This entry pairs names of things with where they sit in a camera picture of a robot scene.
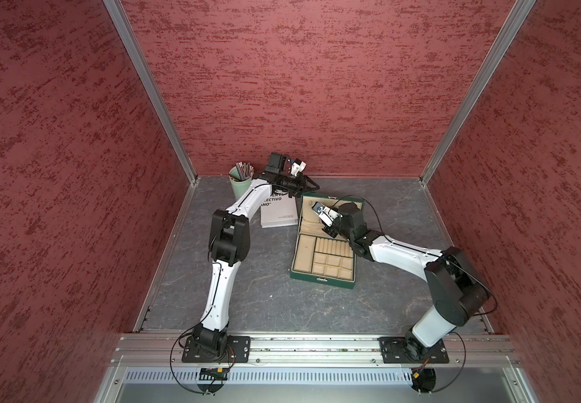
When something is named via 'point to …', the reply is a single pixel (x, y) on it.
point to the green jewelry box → (319, 257)
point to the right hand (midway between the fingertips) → (325, 213)
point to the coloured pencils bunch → (242, 171)
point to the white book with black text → (279, 211)
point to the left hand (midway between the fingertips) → (317, 191)
